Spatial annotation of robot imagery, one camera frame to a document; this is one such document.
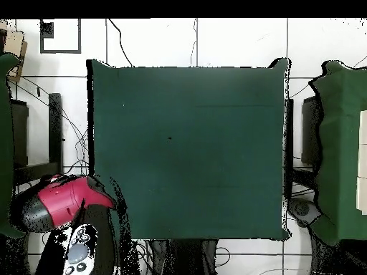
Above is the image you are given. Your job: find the black equipment tower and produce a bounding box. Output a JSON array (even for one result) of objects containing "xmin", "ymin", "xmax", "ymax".
[{"xmin": 300, "ymin": 95, "xmax": 325, "ymax": 167}]

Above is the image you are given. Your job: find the dark green table cloth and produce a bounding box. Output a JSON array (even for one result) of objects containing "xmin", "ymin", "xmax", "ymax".
[{"xmin": 85, "ymin": 57, "xmax": 292, "ymax": 241}]

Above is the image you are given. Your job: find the black metal stand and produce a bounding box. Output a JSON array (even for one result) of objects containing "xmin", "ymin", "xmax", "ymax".
[
  {"xmin": 12, "ymin": 92, "xmax": 65, "ymax": 187},
  {"xmin": 284, "ymin": 98, "xmax": 316, "ymax": 198}
]

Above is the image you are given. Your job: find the green cloth on side table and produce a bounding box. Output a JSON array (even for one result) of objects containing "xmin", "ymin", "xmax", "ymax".
[
  {"xmin": 0, "ymin": 52, "xmax": 27, "ymax": 238},
  {"xmin": 308, "ymin": 59, "xmax": 367, "ymax": 247}
]

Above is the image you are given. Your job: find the black box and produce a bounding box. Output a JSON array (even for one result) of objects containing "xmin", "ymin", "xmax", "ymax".
[{"xmin": 10, "ymin": 99, "xmax": 29, "ymax": 168}]

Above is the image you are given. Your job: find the white box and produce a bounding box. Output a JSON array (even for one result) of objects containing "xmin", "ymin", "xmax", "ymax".
[
  {"xmin": 355, "ymin": 176, "xmax": 367, "ymax": 216},
  {"xmin": 357, "ymin": 143, "xmax": 367, "ymax": 178}
]

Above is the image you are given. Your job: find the tan cardboard piece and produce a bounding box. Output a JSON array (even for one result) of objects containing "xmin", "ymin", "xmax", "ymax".
[{"xmin": 4, "ymin": 29, "xmax": 29, "ymax": 83}]

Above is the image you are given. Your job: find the thin grey floor cable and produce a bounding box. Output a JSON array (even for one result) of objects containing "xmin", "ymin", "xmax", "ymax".
[{"xmin": 189, "ymin": 18, "xmax": 199, "ymax": 67}]

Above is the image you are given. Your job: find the tangle of black cables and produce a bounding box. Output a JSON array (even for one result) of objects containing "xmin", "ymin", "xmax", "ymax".
[{"xmin": 8, "ymin": 77, "xmax": 92, "ymax": 178}]

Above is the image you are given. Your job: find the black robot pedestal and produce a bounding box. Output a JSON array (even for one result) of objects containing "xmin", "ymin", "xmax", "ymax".
[{"xmin": 148, "ymin": 239, "xmax": 220, "ymax": 275}]

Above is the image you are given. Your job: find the black floor cable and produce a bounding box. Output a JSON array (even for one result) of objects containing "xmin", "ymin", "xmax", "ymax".
[{"xmin": 108, "ymin": 18, "xmax": 134, "ymax": 68}]

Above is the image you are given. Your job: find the grey pedestal foot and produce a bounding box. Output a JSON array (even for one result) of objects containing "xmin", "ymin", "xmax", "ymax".
[{"xmin": 287, "ymin": 196, "xmax": 323, "ymax": 228}]

